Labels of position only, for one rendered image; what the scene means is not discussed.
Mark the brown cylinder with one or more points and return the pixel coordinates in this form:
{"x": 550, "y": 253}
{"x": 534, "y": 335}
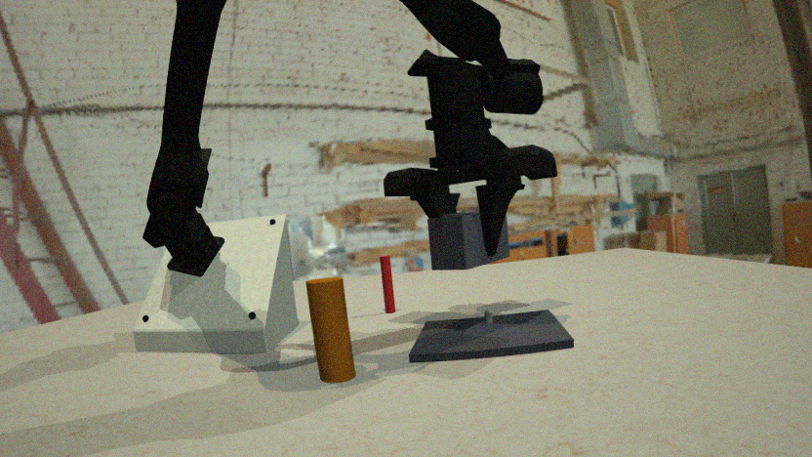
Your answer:
{"x": 329, "y": 323}

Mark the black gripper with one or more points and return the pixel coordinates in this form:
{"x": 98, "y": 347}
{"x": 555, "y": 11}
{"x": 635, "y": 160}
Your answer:
{"x": 461, "y": 143}

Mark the red peg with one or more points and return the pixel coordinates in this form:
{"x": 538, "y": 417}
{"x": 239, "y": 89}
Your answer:
{"x": 387, "y": 284}

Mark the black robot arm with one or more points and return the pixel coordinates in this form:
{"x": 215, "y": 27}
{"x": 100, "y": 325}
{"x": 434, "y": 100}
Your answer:
{"x": 180, "y": 175}

